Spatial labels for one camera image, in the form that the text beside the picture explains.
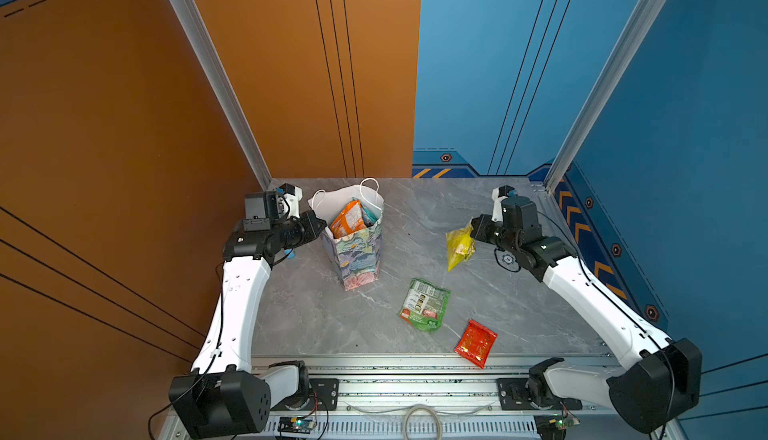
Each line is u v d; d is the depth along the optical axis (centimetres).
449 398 75
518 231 58
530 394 67
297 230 65
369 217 85
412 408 71
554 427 71
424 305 87
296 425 71
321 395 74
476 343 81
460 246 78
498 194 71
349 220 85
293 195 69
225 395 37
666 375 38
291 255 66
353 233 75
